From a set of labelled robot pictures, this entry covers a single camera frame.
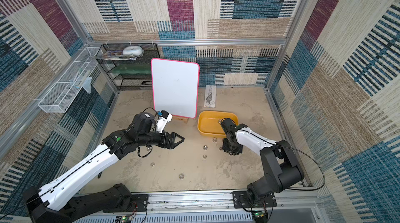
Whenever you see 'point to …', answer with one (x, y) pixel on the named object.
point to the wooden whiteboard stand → (185, 120)
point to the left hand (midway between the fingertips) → (177, 137)
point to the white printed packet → (210, 96)
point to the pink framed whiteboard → (175, 86)
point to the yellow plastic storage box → (208, 124)
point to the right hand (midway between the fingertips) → (229, 148)
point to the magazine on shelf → (115, 54)
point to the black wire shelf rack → (130, 75)
